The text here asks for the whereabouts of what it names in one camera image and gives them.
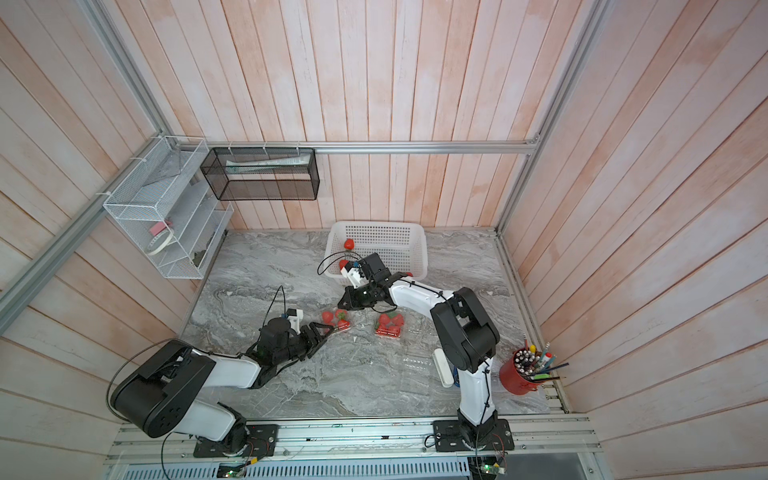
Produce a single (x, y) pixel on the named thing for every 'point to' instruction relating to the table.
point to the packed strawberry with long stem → (383, 321)
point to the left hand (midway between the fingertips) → (332, 336)
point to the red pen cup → (521, 373)
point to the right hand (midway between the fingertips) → (339, 304)
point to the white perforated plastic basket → (402, 246)
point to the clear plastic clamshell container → (389, 325)
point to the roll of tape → (159, 241)
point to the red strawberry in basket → (343, 262)
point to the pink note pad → (155, 229)
